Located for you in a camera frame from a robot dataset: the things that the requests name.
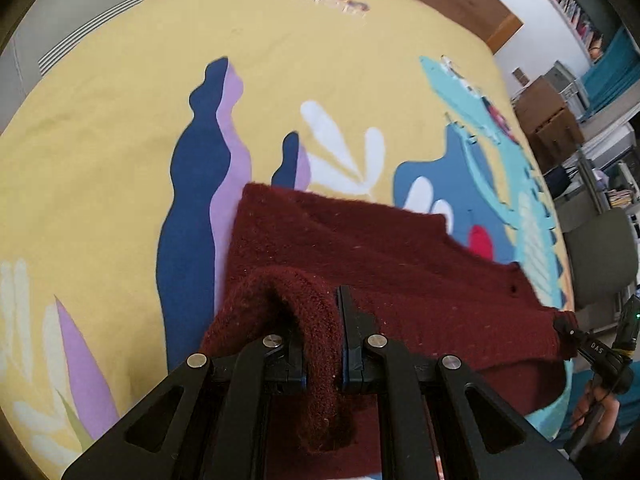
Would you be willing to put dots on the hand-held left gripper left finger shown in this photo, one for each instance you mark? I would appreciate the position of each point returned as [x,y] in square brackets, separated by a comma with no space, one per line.
[290,365]

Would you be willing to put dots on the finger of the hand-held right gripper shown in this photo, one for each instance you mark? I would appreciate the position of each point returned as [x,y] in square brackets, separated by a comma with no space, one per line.
[597,355]

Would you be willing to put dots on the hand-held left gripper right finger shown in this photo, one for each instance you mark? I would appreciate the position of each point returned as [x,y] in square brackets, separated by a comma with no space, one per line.
[351,360]

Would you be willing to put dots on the dark red knit sweater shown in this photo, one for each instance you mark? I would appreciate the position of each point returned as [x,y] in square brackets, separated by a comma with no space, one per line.
[400,285]

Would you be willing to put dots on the person's right hand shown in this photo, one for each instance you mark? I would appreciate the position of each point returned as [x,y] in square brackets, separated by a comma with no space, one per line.
[602,410]

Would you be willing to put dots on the grey chair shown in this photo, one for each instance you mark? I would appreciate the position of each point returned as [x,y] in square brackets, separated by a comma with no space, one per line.
[600,250]

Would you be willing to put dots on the black bag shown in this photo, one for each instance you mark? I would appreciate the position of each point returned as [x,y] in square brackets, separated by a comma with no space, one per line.
[556,182]

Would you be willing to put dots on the wooden cabinet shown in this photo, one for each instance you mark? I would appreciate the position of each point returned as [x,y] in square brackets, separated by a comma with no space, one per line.
[547,120]

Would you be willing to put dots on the white printer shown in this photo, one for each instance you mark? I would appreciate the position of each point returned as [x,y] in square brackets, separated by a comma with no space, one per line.
[567,85]

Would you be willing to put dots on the teal curtain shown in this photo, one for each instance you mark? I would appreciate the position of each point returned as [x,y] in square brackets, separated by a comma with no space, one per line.
[612,75]

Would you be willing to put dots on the yellow dinosaur printed blanket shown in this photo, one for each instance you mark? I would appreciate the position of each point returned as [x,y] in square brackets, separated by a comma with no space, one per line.
[125,110]

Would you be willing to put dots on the row of books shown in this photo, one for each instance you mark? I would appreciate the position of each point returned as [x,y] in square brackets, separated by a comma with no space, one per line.
[565,0]

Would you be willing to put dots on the white wardrobe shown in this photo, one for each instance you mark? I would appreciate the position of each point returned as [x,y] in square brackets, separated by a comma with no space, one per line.
[60,15]

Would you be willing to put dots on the wall socket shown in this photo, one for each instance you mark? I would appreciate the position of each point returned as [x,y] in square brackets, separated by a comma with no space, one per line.
[521,76]

